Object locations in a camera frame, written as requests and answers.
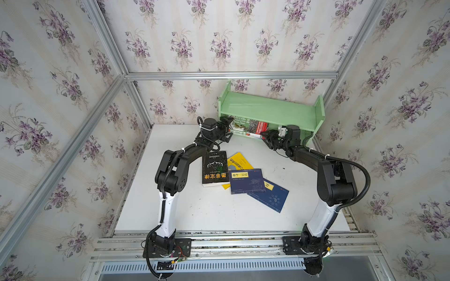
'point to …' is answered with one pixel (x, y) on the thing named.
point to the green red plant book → (249, 127)
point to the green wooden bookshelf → (304, 116)
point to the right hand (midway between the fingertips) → (268, 134)
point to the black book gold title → (215, 168)
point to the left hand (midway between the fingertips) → (235, 123)
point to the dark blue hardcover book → (246, 181)
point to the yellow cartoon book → (237, 161)
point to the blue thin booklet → (274, 196)
